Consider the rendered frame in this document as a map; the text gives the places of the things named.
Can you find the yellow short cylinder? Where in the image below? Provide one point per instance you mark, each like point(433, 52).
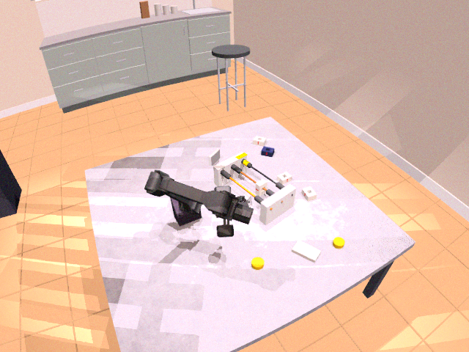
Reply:
point(338, 242)
point(257, 263)

